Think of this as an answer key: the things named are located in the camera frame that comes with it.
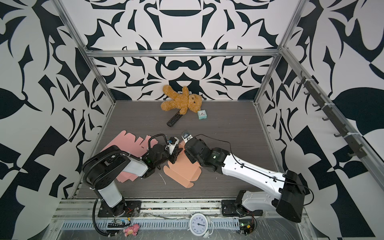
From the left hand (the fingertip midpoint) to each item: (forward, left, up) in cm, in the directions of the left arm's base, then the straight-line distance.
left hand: (182, 145), depth 89 cm
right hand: (-6, -5, +11) cm, 14 cm away
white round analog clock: (-38, -9, -4) cm, 40 cm away
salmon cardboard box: (-12, 0, -7) cm, 14 cm away
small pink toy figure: (-39, +22, -3) cm, 45 cm away
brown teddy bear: (+36, -1, 0) cm, 36 cm away
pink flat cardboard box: (+6, +35, -6) cm, 37 cm away
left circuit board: (-36, +30, -7) cm, 48 cm away
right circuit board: (-39, -30, -8) cm, 50 cm away
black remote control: (+24, +6, -5) cm, 25 cm away
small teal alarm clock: (+27, -14, -5) cm, 31 cm away
